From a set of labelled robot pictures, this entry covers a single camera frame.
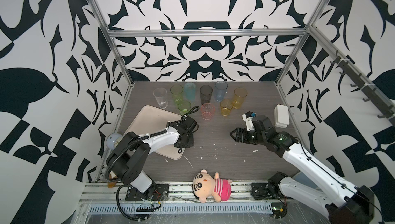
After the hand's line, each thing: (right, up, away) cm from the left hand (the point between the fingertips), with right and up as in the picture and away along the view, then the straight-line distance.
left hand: (188, 141), depth 90 cm
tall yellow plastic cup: (+31, +28, +7) cm, 42 cm away
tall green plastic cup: (-7, +29, +8) cm, 30 cm away
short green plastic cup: (-3, +19, +12) cm, 23 cm away
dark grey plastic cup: (+11, +29, +10) cm, 32 cm away
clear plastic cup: (-18, +27, +8) cm, 34 cm away
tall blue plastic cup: (+21, +32, +14) cm, 40 cm away
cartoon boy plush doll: (+9, -14, -21) cm, 27 cm away
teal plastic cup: (0, +31, +15) cm, 34 cm away
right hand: (+23, +8, -12) cm, 27 cm away
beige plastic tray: (-23, +11, +9) cm, 27 cm away
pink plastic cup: (+12, +17, +12) cm, 24 cm away
